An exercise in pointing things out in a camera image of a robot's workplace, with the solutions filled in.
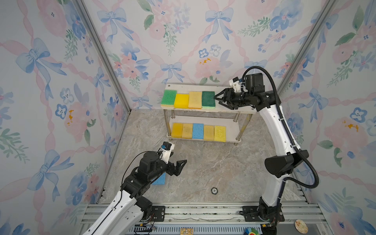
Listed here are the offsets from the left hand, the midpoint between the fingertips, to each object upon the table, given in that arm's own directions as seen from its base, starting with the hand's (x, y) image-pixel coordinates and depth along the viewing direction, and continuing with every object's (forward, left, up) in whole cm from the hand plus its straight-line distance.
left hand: (179, 156), depth 72 cm
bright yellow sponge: (+25, +3, -12) cm, 28 cm away
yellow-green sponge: (+23, -25, -13) cm, 37 cm away
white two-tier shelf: (+50, -7, -20) cm, 54 cm away
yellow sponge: (+23, -18, -12) cm, 31 cm away
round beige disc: (-27, -59, -19) cm, 68 cm away
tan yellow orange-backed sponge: (+25, -3, -12) cm, 28 cm away
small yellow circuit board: (-29, -4, -19) cm, 35 cm away
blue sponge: (-6, +11, -19) cm, 23 cm away
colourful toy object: (-29, -34, -19) cm, 49 cm away
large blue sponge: (+24, -10, -13) cm, 29 cm away
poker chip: (-10, -19, -21) cm, 30 cm away
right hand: (+22, -18, +18) cm, 34 cm away
